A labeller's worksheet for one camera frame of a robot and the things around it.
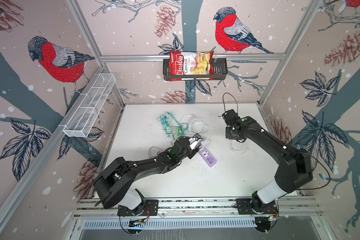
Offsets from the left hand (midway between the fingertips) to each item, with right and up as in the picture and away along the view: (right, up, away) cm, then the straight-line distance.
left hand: (195, 141), depth 83 cm
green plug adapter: (-17, +5, +15) cm, 23 cm away
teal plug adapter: (-20, +11, +16) cm, 28 cm away
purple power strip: (+6, -9, +7) cm, 13 cm away
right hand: (+21, +2, +4) cm, 21 cm away
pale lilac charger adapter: (+6, -2, +7) cm, 10 cm away
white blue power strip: (-17, 0, +17) cm, 24 cm away
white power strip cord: (+2, +7, +24) cm, 25 cm away
